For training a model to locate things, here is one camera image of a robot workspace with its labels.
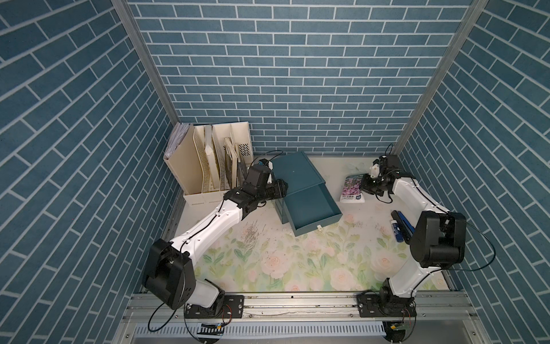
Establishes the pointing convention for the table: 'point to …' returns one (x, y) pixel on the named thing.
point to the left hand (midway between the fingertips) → (289, 188)
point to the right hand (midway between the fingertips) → (362, 186)
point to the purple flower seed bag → (351, 192)
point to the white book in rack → (211, 154)
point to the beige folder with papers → (182, 160)
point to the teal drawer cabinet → (297, 170)
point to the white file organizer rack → (207, 160)
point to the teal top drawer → (311, 207)
